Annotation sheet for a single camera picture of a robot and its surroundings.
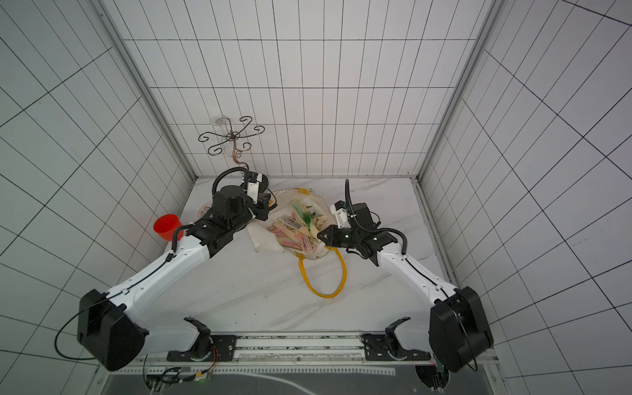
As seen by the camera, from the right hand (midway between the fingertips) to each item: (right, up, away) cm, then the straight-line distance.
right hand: (321, 229), depth 81 cm
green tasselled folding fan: (-6, +4, +4) cm, 8 cm away
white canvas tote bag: (-22, -6, +10) cm, 25 cm away
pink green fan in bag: (-11, -1, +12) cm, 16 cm away
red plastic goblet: (-56, +1, +4) cm, 56 cm away
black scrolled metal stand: (-33, +35, +11) cm, 49 cm away
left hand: (-18, +10, -2) cm, 21 cm away
